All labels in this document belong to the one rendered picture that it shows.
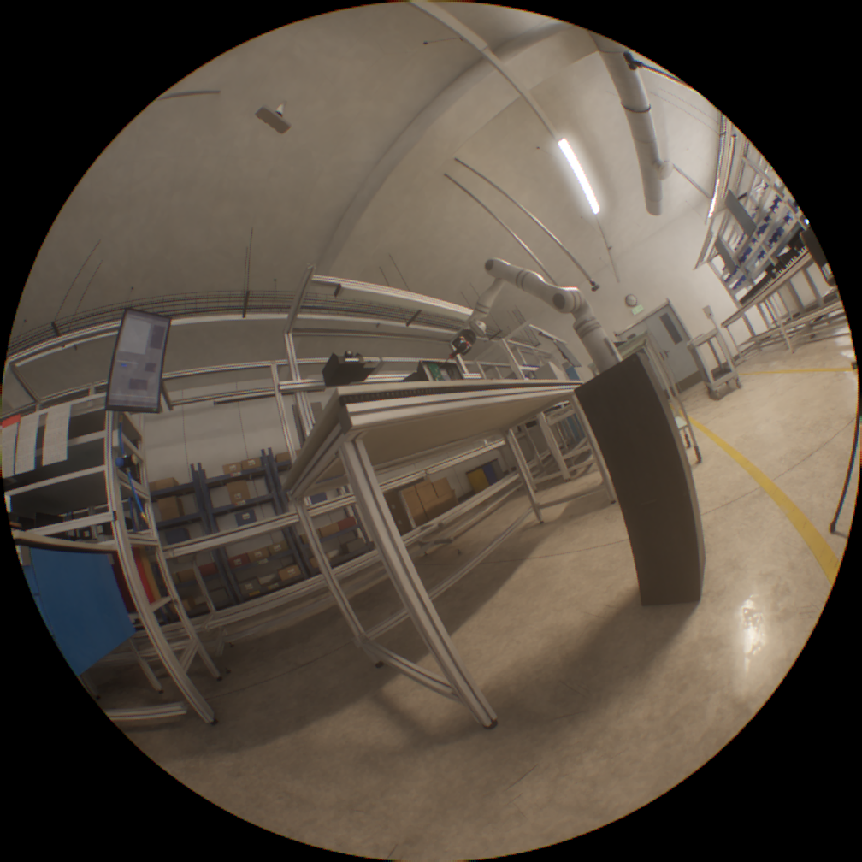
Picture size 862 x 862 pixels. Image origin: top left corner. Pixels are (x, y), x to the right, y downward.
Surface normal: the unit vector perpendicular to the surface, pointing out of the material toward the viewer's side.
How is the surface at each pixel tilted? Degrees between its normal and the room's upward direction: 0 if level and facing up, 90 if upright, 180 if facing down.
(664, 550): 90
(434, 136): 180
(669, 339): 90
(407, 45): 180
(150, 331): 101
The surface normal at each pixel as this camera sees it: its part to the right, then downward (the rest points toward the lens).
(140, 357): 0.90, -0.25
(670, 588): -0.80, 0.23
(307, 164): 0.39, 0.90
